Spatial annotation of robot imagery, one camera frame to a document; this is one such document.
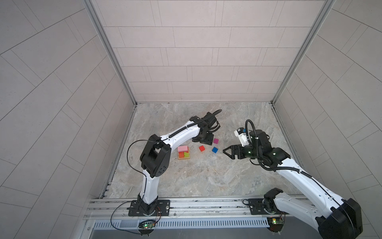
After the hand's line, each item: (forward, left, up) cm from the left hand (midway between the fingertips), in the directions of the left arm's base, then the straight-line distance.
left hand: (210, 140), depth 88 cm
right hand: (-10, -9, +7) cm, 15 cm away
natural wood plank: (-9, +15, -6) cm, 19 cm away
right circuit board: (-39, -29, -7) cm, 49 cm away
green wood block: (-7, +14, -5) cm, 16 cm away
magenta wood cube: (+4, -5, -8) cm, 10 cm away
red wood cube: (-2, +5, -7) cm, 8 cm away
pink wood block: (-5, +16, -1) cm, 17 cm away
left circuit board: (-40, +29, -3) cm, 50 cm away
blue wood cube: (-3, -3, -7) cm, 8 cm away
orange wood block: (-7, +17, -5) cm, 19 cm away
